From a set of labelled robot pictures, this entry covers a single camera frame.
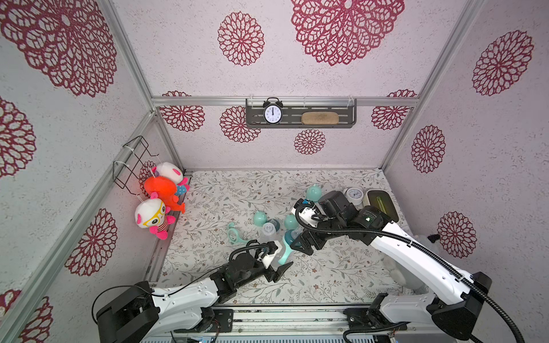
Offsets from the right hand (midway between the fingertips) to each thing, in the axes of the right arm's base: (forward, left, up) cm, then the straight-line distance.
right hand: (297, 235), depth 69 cm
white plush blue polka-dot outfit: (+31, +53, -4) cm, 62 cm away
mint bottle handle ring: (-5, +3, 0) cm, 6 cm away
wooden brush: (+49, -10, +12) cm, 51 cm away
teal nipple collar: (-1, +3, +1) cm, 3 cm away
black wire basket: (+18, +60, +11) cm, 64 cm away
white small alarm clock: (+34, -30, -22) cm, 51 cm away
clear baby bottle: (+6, +10, -11) cm, 16 cm away
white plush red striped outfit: (+10, +54, -3) cm, 54 cm away
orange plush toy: (+23, +55, -4) cm, 59 cm away
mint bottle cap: (+19, +15, -20) cm, 32 cm away
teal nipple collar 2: (+17, +8, -22) cm, 29 cm away
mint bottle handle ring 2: (+14, +27, -20) cm, 37 cm away
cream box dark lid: (+29, -42, -19) cm, 55 cm away
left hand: (-2, +4, -12) cm, 13 cm away
